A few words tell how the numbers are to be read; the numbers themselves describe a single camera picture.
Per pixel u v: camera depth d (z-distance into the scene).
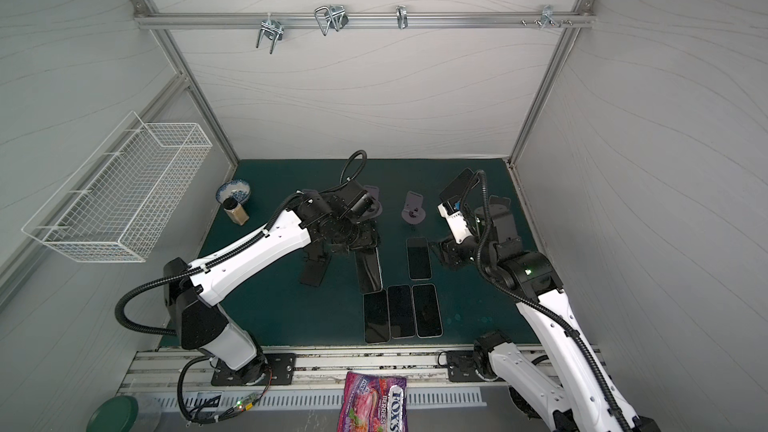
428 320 0.82
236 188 1.08
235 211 0.96
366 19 0.79
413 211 1.01
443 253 0.60
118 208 0.68
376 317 0.85
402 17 0.78
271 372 0.72
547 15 0.76
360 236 0.65
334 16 0.77
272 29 0.79
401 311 0.82
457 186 1.02
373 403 0.67
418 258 0.93
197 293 0.41
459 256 0.60
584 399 0.38
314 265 0.88
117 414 0.59
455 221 0.60
